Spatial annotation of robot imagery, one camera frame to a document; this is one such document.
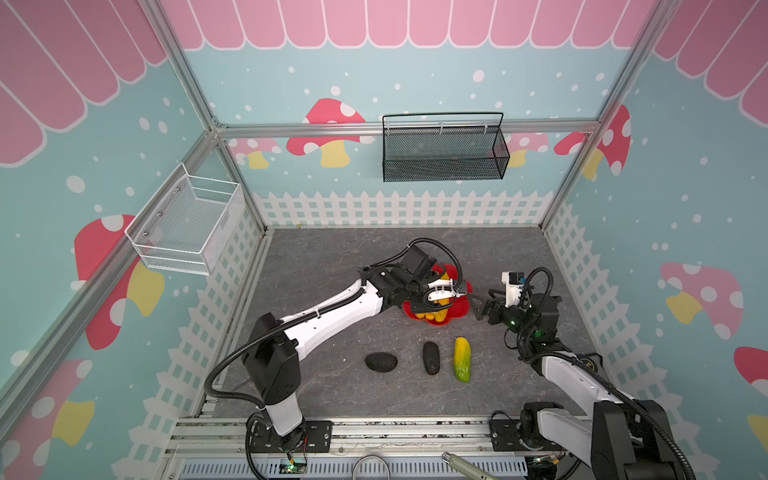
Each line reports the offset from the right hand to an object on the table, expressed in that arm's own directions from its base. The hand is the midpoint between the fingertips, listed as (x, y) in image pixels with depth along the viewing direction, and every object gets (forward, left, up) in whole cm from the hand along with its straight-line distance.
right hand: (478, 292), depth 84 cm
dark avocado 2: (-14, +13, -12) cm, 23 cm away
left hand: (-3, +13, +4) cm, 14 cm away
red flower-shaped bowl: (+1, +4, -12) cm, 12 cm away
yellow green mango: (-15, +5, -11) cm, 19 cm away
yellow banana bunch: (-3, +10, -9) cm, 14 cm away
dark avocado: (-16, +28, -11) cm, 34 cm away
